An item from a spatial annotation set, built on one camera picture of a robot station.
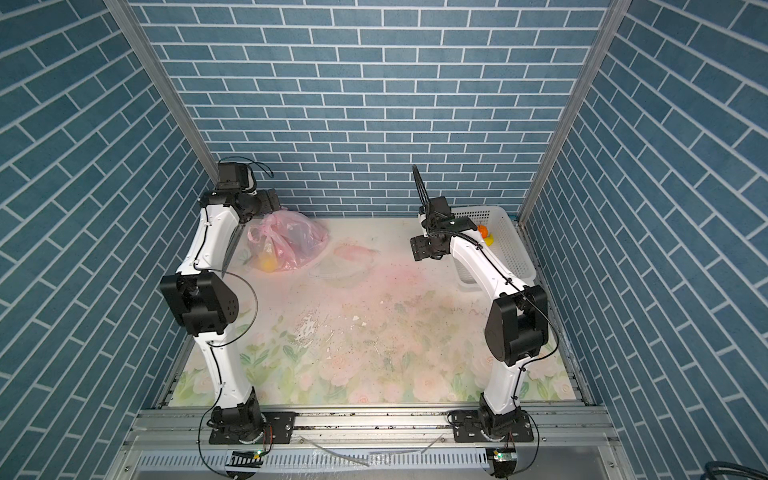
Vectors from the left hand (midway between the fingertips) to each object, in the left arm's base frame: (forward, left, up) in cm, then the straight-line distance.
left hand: (265, 201), depth 93 cm
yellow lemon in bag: (-10, +3, -20) cm, 22 cm away
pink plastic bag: (-4, -3, -14) cm, 15 cm away
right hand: (-13, -50, -6) cm, 52 cm away
